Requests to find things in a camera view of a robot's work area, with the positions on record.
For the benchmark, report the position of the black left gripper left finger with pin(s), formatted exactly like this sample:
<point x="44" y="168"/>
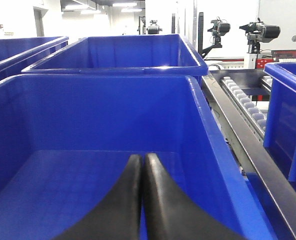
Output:
<point x="123" y="207"/>

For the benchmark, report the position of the steel rack with roller tracks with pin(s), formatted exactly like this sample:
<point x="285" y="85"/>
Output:
<point x="263" y="162"/>

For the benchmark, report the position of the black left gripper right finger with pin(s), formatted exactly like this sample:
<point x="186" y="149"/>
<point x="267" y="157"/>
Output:
<point x="165" y="210"/>

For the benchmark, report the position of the red and white machine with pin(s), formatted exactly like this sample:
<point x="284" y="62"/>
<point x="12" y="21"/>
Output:
<point x="288" y="53"/>

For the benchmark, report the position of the row of blue bins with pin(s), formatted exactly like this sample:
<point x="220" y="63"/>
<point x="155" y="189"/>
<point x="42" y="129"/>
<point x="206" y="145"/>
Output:
<point x="88" y="112"/>

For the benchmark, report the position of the blue plastic bin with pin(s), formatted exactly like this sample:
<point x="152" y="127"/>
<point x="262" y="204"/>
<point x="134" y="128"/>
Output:
<point x="288" y="125"/>

